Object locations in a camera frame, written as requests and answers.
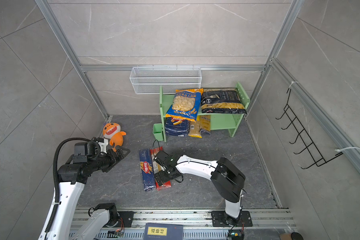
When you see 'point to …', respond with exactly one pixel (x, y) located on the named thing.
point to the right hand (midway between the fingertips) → (165, 177)
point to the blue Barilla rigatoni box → (174, 126)
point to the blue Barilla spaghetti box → (147, 169)
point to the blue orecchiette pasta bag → (185, 104)
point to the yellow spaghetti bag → (194, 130)
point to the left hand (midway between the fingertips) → (123, 152)
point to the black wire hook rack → (304, 136)
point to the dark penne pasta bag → (221, 100)
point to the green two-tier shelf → (165, 101)
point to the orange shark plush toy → (112, 131)
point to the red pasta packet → (158, 168)
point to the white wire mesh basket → (148, 80)
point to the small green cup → (157, 131)
